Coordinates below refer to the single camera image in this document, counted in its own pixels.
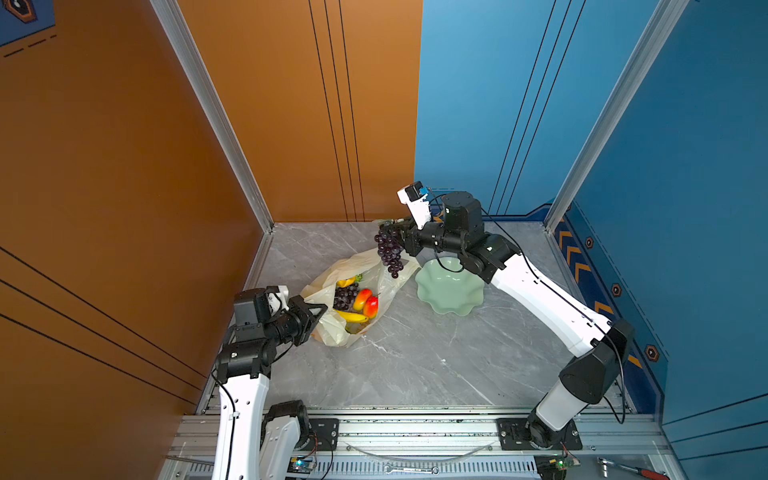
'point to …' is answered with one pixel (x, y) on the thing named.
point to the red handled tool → (643, 472)
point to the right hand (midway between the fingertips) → (385, 227)
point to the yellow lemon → (346, 282)
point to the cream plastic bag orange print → (330, 329)
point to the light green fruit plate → (445, 287)
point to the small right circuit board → (551, 467)
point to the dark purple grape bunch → (344, 298)
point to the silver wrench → (434, 470)
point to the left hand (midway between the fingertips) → (328, 302)
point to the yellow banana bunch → (352, 317)
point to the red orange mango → (371, 305)
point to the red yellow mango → (361, 299)
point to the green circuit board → (300, 465)
